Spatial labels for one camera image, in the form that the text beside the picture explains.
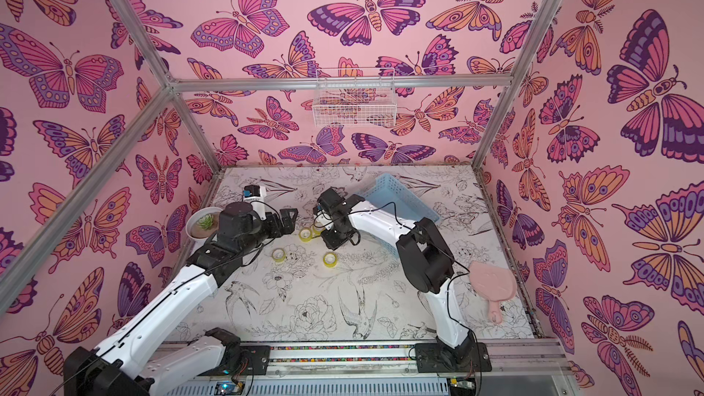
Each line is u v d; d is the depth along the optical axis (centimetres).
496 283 88
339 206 70
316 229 100
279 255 94
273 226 69
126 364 39
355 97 95
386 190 110
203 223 89
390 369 73
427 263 52
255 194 67
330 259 92
